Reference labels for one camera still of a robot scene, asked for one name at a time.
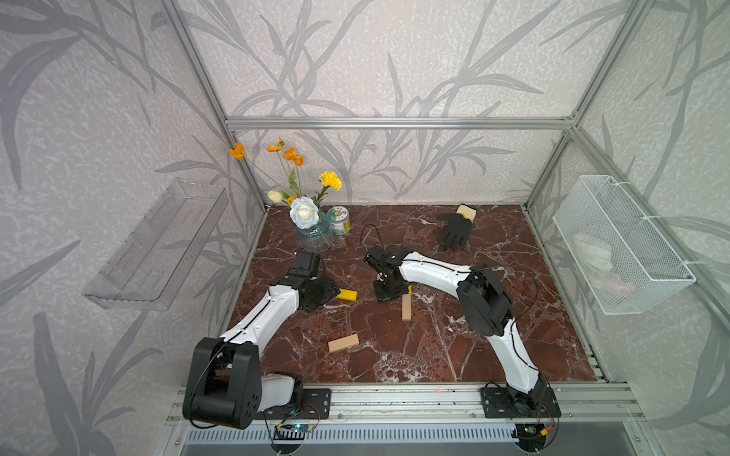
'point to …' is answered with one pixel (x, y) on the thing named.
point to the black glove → (455, 230)
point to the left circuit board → (302, 427)
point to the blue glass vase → (317, 239)
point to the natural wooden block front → (343, 343)
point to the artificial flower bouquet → (304, 213)
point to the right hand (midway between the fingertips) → (383, 296)
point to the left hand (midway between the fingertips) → (333, 292)
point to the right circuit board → (531, 430)
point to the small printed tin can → (339, 219)
